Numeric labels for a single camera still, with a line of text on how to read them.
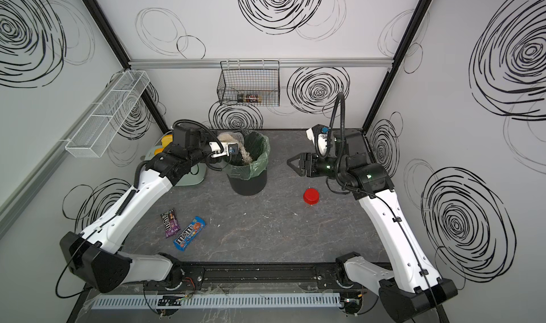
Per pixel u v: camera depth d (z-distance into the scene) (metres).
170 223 0.85
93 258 0.37
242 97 0.89
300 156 0.57
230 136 0.79
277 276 0.75
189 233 0.83
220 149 0.63
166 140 0.86
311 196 0.93
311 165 0.55
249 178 0.77
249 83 0.99
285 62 0.88
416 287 0.36
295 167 0.61
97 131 0.74
